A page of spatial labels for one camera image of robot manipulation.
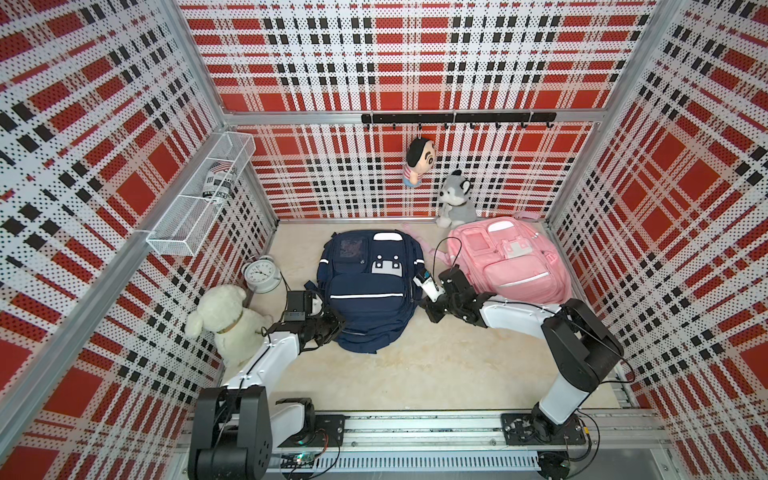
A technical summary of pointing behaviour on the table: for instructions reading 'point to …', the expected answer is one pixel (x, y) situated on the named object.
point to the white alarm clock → (263, 275)
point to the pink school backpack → (504, 257)
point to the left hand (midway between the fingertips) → (353, 319)
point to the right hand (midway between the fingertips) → (427, 300)
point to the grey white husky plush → (456, 207)
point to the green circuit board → (300, 460)
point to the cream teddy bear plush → (238, 330)
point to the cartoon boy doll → (420, 159)
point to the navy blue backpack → (369, 277)
